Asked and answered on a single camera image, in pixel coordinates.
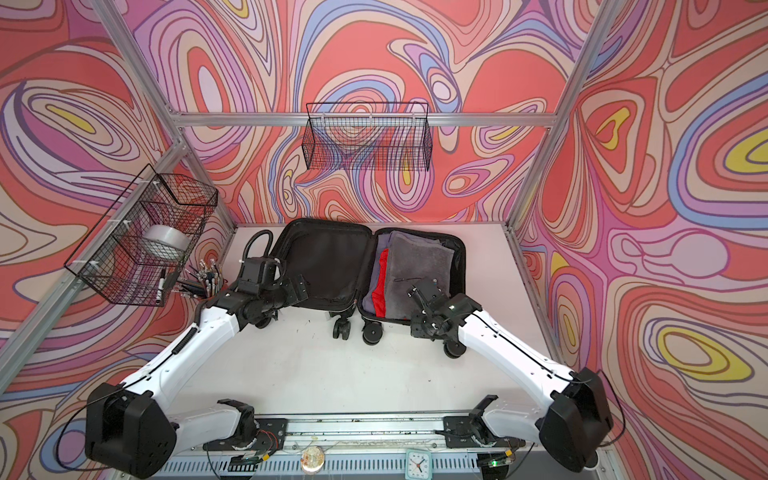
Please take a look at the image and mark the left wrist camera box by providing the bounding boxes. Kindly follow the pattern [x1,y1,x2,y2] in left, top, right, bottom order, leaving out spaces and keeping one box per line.
[237,257,282,296]

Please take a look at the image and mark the silver duct tape roll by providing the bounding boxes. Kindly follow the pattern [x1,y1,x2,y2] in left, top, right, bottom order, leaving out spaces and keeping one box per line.
[143,225,190,262]

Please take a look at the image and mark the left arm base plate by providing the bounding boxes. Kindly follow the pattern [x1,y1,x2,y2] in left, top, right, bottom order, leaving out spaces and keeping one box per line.
[203,417,288,454]

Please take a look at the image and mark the black wire basket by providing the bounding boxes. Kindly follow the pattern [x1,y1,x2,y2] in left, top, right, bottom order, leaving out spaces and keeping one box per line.
[301,101,433,173]
[64,165,218,307]

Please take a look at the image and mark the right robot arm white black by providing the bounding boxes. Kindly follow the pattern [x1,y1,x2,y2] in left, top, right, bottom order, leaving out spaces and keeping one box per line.
[408,287,614,473]

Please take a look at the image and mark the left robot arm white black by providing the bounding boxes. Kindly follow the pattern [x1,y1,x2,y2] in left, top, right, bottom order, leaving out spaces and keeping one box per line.
[84,275,308,479]

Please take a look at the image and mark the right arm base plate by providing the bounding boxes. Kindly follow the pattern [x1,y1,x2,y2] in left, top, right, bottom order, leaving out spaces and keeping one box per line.
[435,415,527,451]

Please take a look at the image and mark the black suitcase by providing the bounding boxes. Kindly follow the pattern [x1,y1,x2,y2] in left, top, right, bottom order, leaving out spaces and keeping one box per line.
[269,218,467,346]

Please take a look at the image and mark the back black wire basket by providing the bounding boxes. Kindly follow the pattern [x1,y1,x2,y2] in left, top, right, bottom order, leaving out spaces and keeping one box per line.
[301,101,433,173]

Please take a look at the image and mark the grey towel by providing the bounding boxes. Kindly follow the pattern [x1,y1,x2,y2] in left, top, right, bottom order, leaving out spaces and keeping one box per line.
[384,232,454,320]

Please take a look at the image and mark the purple jeans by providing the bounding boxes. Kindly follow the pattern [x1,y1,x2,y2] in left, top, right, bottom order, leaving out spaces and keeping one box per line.
[363,233,392,311]

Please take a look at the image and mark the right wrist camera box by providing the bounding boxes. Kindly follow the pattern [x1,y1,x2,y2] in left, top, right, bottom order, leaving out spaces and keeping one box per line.
[409,278,449,311]

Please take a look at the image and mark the small teal clock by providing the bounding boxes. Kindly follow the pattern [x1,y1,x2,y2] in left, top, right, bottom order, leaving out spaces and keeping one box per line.
[405,449,433,480]

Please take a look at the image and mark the red t-shirt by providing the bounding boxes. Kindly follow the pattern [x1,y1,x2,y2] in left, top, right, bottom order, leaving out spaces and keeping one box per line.
[371,249,389,317]

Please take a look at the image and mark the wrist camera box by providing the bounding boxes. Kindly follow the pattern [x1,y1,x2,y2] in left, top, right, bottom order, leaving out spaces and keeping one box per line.
[237,257,282,296]
[409,278,449,311]

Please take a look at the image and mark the left black wire basket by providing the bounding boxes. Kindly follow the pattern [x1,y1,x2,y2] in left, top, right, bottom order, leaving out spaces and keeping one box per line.
[64,165,218,307]

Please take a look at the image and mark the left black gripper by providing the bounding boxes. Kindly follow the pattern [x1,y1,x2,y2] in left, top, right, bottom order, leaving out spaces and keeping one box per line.
[257,272,312,313]

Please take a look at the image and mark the round clear badge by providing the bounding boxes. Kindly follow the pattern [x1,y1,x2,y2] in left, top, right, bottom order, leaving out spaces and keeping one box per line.
[299,445,325,475]

